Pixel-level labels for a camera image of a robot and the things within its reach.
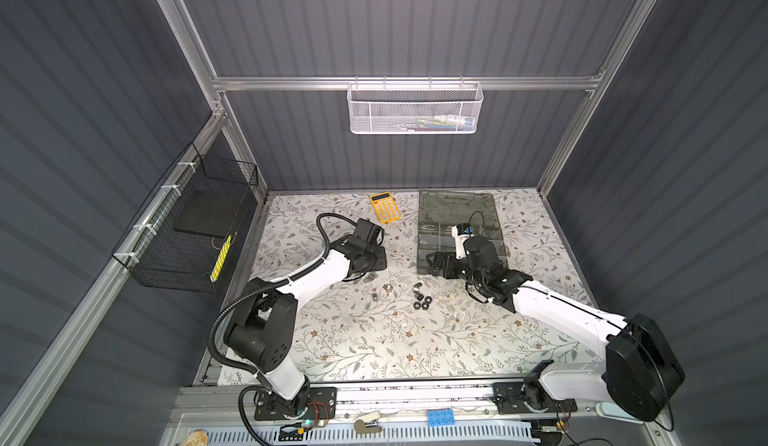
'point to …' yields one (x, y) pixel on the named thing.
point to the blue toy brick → (441, 418)
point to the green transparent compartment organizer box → (474, 214)
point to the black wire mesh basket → (175, 240)
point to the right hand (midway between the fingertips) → (442, 258)
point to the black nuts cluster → (428, 299)
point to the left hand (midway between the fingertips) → (382, 260)
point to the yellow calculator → (385, 207)
